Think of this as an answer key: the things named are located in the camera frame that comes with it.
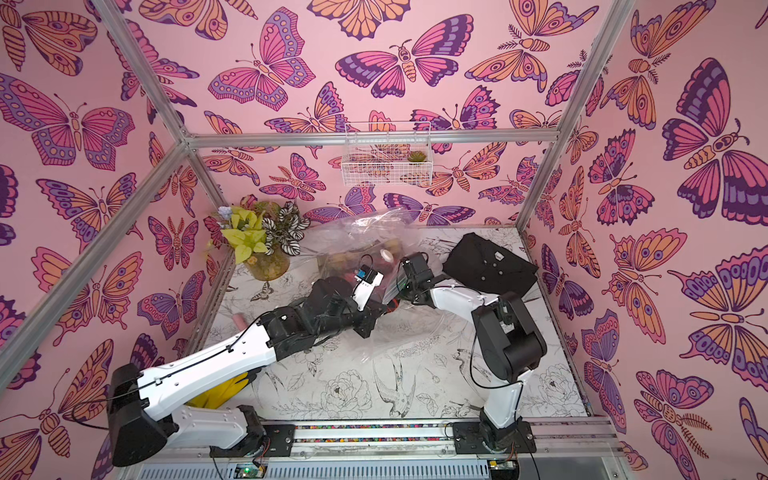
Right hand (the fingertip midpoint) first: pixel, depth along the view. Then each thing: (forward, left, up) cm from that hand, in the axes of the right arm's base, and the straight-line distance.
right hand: (399, 284), depth 96 cm
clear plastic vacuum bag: (-11, -9, -8) cm, 16 cm away
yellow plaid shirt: (+11, +19, -3) cm, 22 cm away
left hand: (-19, +2, +17) cm, 25 cm away
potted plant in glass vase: (+4, +39, +18) cm, 43 cm away
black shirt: (+12, -32, -5) cm, 34 cm away
